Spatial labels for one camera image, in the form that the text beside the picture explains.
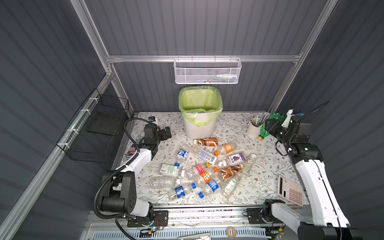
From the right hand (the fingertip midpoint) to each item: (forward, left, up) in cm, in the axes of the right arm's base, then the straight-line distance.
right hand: (272, 123), depth 72 cm
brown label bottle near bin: (+8, +31, -27) cm, 42 cm away
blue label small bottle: (-2, +47, -29) cm, 55 cm away
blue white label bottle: (-3, +33, -26) cm, 42 cm away
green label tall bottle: (-20, +19, -28) cm, 39 cm away
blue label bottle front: (-24, +46, -26) cm, 58 cm away
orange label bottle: (-16, +32, -26) cm, 44 cm away
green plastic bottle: (-5, +6, +1) cm, 7 cm away
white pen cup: (+14, 0, -21) cm, 25 cm away
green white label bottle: (-12, +53, -27) cm, 61 cm away
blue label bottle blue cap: (-21, +29, -26) cm, 44 cm away
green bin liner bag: (+33, +35, -11) cm, 49 cm away
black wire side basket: (-4, +89, -1) cm, 89 cm away
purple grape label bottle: (-4, +12, -28) cm, 31 cm away
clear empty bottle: (-18, +56, -30) cm, 66 cm away
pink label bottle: (-12, +39, -29) cm, 50 cm away
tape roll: (-40, +19, -31) cm, 54 cm away
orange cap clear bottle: (+2, +19, -27) cm, 33 cm away
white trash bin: (+16, +32, -25) cm, 44 cm away
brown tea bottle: (-13, +19, -26) cm, 35 cm away
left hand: (+9, +58, -14) cm, 61 cm away
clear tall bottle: (-7, +5, -31) cm, 32 cm away
